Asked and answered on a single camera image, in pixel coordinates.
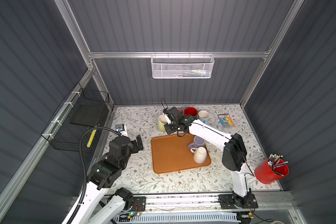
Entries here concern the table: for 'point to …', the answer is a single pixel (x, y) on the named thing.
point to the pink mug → (180, 110)
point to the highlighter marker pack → (226, 120)
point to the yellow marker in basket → (91, 138)
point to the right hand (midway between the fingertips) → (168, 127)
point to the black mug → (191, 110)
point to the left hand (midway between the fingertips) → (131, 137)
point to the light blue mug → (203, 115)
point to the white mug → (199, 155)
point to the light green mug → (162, 121)
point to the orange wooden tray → (170, 153)
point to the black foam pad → (87, 115)
